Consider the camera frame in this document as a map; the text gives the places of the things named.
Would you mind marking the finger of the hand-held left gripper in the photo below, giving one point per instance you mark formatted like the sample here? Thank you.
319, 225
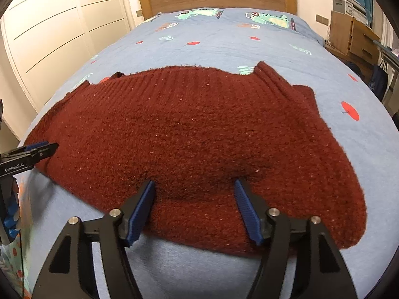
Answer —
45, 152

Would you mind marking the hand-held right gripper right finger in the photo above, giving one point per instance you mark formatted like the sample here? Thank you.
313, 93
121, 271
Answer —
247, 211

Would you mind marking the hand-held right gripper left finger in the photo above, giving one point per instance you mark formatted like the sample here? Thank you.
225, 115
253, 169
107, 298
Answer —
141, 215

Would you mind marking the dark red knitted sweater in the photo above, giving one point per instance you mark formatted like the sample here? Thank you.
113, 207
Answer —
193, 143

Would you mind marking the person's left hand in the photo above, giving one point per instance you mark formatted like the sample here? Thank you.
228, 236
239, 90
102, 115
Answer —
13, 205

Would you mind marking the white wardrobe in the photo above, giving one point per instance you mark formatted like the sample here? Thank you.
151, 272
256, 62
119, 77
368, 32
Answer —
62, 21

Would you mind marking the bed with patterned blue cover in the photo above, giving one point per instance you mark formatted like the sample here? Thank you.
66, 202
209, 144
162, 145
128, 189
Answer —
218, 40

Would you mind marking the dark bag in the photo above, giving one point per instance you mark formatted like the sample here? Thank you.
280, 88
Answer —
377, 82

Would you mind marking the wooden nightstand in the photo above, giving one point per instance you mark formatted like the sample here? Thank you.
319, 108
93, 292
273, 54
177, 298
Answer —
355, 40

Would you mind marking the glass desk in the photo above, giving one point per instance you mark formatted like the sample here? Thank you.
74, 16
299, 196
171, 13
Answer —
388, 48

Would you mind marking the white box on cabinet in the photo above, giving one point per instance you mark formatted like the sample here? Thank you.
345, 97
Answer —
344, 4

